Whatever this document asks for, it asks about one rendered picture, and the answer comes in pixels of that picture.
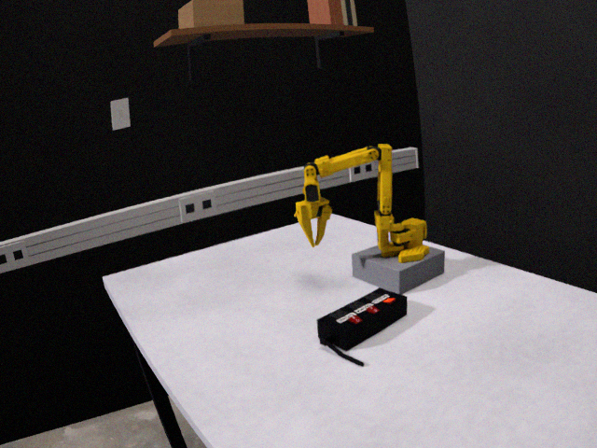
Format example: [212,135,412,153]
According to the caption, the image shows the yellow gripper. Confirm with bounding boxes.
[294,197,332,247]

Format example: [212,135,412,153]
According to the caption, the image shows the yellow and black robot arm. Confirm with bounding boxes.
[302,145,429,263]

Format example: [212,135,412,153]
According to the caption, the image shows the black power strip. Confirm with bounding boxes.
[316,287,408,366]

